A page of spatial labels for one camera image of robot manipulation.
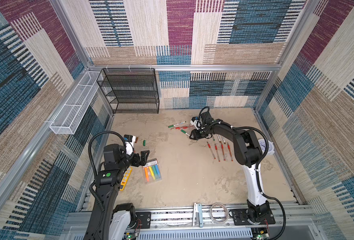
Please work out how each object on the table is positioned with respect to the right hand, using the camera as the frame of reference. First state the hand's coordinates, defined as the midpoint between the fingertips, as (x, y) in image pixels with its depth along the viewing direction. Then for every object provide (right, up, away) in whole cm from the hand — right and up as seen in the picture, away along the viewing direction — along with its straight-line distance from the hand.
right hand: (193, 137), depth 103 cm
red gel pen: (-8, +7, +8) cm, 13 cm away
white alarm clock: (+47, -7, -9) cm, 48 cm away
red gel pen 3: (+15, -7, -4) cm, 16 cm away
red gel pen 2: (+10, -6, -4) cm, 12 cm away
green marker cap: (-33, -3, -1) cm, 33 cm away
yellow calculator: (-40, -21, -16) cm, 47 cm away
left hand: (-30, -3, -26) cm, 39 cm away
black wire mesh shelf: (-45, +34, +8) cm, 57 cm away
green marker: (+14, 0, 0) cm, 14 cm away
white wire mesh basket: (-78, +13, -9) cm, 79 cm away
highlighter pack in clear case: (-26, -18, -14) cm, 34 cm away
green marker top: (-15, +8, +9) cm, 19 cm away
